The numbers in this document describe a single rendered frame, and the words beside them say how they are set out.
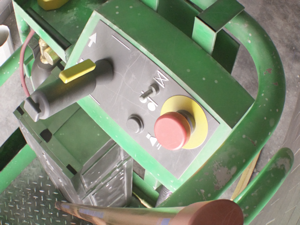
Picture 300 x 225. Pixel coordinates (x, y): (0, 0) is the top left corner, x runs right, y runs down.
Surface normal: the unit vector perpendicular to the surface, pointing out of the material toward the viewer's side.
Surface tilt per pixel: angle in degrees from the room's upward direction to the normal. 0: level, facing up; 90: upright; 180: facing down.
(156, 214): 74
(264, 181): 27
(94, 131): 0
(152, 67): 58
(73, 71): 32
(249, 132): 9
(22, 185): 0
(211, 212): 16
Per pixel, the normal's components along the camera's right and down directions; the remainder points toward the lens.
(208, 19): 0.04, -0.39
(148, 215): -0.80, -0.60
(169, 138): -0.58, 0.33
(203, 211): 0.23, -0.19
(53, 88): 0.45, -0.63
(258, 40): -0.39, -0.19
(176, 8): -0.70, 0.65
